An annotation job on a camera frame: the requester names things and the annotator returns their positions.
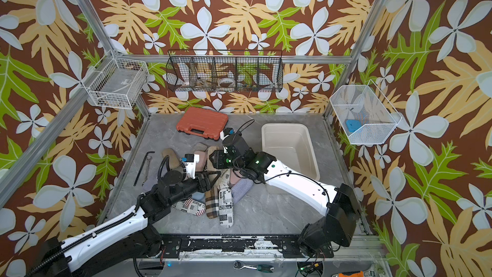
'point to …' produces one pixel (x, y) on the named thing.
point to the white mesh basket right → (365, 115)
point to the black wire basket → (225, 70)
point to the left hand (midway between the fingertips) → (218, 171)
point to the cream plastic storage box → (292, 145)
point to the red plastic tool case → (205, 124)
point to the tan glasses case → (173, 159)
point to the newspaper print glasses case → (226, 208)
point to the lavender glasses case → (240, 189)
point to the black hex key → (142, 166)
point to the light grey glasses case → (200, 147)
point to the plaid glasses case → (212, 202)
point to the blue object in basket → (353, 124)
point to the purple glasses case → (149, 182)
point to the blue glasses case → (200, 195)
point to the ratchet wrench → (262, 268)
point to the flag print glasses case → (190, 206)
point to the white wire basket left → (114, 82)
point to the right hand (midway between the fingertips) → (210, 157)
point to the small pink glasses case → (234, 178)
